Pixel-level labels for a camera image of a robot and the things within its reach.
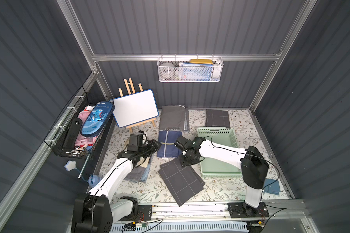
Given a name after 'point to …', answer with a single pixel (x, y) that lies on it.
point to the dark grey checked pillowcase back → (217, 118)
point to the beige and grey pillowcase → (140, 174)
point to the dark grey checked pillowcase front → (182, 182)
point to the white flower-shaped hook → (70, 165)
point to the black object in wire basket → (73, 135)
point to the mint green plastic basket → (212, 167)
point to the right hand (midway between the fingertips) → (186, 161)
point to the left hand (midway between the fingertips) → (159, 146)
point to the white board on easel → (134, 108)
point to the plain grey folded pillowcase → (174, 117)
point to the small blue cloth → (273, 188)
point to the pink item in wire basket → (84, 142)
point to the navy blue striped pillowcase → (167, 148)
